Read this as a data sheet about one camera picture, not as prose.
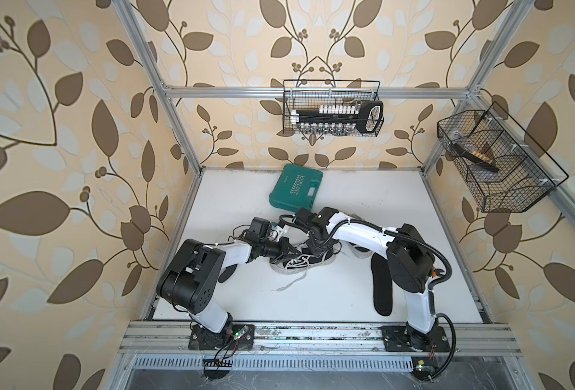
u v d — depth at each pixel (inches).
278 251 31.5
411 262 19.5
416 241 18.6
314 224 25.8
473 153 29.5
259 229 29.6
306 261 33.3
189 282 18.2
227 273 34.3
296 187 42.6
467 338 30.1
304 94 35.9
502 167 29.1
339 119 33.4
